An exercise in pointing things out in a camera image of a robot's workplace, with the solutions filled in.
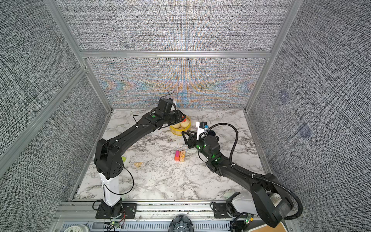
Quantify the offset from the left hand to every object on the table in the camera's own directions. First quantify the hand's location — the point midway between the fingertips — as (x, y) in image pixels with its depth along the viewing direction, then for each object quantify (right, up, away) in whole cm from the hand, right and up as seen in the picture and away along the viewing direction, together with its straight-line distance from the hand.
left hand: (186, 116), depth 86 cm
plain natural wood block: (-2, -24, +6) cm, 25 cm away
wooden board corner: (+43, -51, -20) cm, 70 cm away
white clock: (-49, -52, -20) cm, 74 cm away
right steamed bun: (-1, -5, +17) cm, 18 cm away
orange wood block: (-5, -25, +5) cm, 26 cm away
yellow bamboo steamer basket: (-5, -10, +15) cm, 19 cm away
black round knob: (-2, -52, -17) cm, 55 cm away
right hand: (-1, -8, -8) cm, 11 cm away
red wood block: (-1, -2, -2) cm, 3 cm away
